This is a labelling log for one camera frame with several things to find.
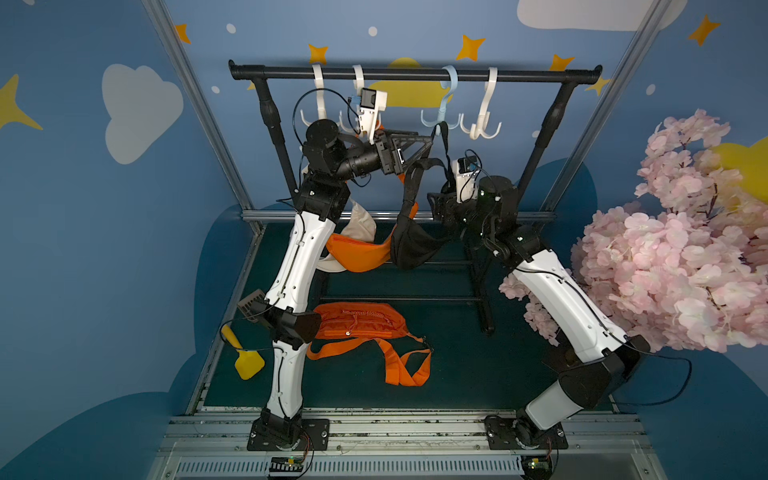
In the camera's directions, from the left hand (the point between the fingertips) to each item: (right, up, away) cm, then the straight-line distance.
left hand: (424, 132), depth 56 cm
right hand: (+8, -7, +15) cm, 19 cm away
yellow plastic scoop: (-48, -55, +30) cm, 79 cm away
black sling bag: (0, -21, +24) cm, 32 cm away
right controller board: (+30, -77, +17) cm, 84 cm away
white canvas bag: (-15, -16, +25) cm, 34 cm away
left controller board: (-32, -76, +17) cm, 84 cm away
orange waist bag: (-20, -45, +33) cm, 59 cm away
